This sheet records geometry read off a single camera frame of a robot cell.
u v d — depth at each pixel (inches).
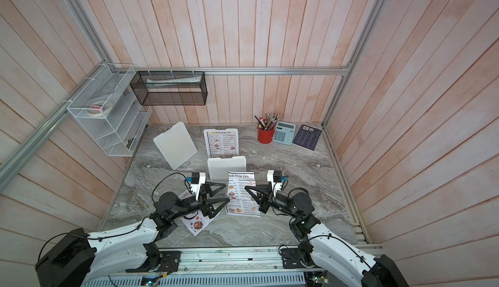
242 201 27.9
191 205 25.5
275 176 24.0
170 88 41.9
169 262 28.7
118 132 30.7
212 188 28.3
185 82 35.4
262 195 25.2
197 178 24.6
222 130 35.6
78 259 16.3
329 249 20.5
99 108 29.1
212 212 24.4
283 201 25.2
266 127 41.3
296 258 28.7
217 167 32.3
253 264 28.9
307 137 45.0
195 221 32.9
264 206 24.6
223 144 37.4
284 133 45.0
